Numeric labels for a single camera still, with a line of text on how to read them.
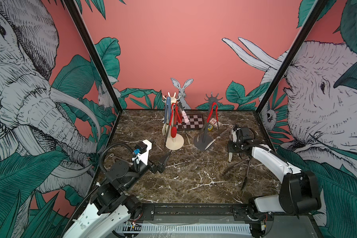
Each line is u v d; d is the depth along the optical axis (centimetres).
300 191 42
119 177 43
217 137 90
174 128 80
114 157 92
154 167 53
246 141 66
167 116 76
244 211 75
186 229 70
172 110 69
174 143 101
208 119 118
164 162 58
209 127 108
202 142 101
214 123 111
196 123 110
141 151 48
